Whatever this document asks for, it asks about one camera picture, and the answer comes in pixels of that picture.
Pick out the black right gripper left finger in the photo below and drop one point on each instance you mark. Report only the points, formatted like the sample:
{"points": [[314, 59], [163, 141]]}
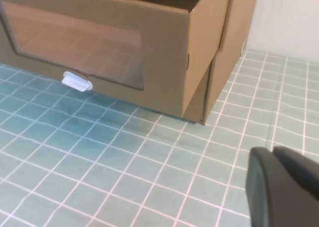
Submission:
{"points": [[275, 199]]}

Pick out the lower brown cardboard shoebox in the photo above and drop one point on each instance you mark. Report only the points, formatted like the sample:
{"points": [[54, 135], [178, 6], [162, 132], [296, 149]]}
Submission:
{"points": [[233, 41]]}

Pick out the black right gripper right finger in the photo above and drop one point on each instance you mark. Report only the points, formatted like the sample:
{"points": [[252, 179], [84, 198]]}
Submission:
{"points": [[304, 170]]}

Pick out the brown cardboard shoebox drawer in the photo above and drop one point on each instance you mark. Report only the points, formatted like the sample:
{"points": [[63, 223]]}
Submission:
{"points": [[152, 53]]}

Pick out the cyan grid tablecloth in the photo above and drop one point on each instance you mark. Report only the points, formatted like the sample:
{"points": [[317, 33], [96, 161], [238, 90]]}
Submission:
{"points": [[72, 159]]}

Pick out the white drawer handle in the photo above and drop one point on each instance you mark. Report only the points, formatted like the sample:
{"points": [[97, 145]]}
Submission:
{"points": [[76, 82]]}

